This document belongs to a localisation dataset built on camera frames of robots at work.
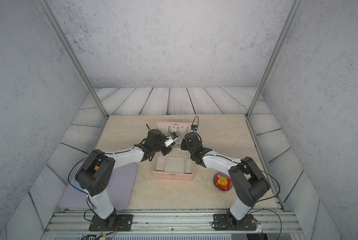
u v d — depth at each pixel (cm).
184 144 81
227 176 84
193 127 80
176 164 87
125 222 73
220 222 73
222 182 83
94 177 48
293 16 72
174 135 80
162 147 81
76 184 50
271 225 72
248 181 46
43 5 69
